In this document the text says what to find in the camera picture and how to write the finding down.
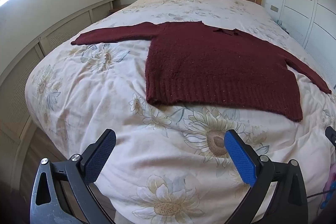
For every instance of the wooden nightstand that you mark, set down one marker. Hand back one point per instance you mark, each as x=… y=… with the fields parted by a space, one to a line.
x=119 y=8

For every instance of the low slatted wall cabinet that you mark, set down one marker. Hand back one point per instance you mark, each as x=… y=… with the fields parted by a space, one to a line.
x=65 y=27

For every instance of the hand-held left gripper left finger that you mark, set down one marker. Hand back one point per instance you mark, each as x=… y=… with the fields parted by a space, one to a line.
x=101 y=158

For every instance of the pink cloth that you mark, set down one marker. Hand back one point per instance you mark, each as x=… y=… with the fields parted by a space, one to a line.
x=331 y=176

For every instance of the beige wall switch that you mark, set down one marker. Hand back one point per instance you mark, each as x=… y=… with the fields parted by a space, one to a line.
x=274 y=8

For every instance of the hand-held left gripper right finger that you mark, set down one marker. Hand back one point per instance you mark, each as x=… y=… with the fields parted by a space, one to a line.
x=240 y=158

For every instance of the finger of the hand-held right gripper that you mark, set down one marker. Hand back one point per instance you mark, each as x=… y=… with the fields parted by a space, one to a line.
x=331 y=136

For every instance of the floral white duvet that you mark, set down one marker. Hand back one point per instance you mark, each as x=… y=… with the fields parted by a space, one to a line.
x=157 y=148

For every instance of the maroon knit sweater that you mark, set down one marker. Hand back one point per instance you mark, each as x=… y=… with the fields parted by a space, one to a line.
x=210 y=69

